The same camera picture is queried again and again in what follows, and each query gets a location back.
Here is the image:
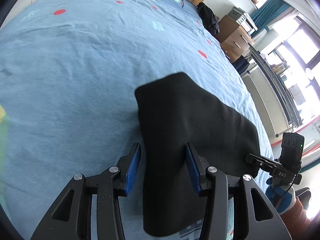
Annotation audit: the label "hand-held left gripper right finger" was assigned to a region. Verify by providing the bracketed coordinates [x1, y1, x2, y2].
[184, 142, 293, 240]

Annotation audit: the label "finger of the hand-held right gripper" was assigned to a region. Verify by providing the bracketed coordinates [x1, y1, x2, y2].
[245, 153, 283, 174]

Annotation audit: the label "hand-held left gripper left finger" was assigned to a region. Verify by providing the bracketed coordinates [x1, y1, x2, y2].
[30, 142, 142, 240]

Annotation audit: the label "black pants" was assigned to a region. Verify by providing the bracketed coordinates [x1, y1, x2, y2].
[135, 72, 260, 237]

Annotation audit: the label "person's right forearm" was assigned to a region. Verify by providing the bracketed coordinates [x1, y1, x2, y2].
[279, 196, 312, 230]

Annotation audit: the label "person's right hand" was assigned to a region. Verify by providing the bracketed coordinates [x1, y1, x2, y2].
[265, 176, 297, 213]

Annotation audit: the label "dark cloth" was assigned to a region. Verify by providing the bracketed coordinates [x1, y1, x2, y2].
[296, 187, 312, 200]

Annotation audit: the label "white low cabinet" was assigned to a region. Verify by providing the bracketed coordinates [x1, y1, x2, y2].
[242, 65, 294, 137]

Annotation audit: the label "dark paper bag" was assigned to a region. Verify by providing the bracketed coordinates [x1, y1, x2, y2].
[235, 55, 250, 75]

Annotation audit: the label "window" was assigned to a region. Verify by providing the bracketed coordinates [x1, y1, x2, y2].
[267, 5, 320, 125]

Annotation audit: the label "blue printed bed sheet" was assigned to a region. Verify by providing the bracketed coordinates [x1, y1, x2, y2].
[0, 0, 274, 240]

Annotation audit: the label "wooden dresser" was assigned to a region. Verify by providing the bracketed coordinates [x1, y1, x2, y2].
[215, 15, 255, 63]

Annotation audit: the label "teal curtain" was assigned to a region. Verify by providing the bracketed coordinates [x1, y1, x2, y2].
[250, 0, 282, 32]

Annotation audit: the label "grey printer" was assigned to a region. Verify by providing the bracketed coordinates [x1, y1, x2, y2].
[227, 6, 258, 33]

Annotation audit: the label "black backpack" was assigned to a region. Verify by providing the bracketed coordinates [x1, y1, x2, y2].
[197, 2, 220, 37]

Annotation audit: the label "grey metal rail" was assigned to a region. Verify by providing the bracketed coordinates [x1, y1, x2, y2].
[247, 42, 304, 130]

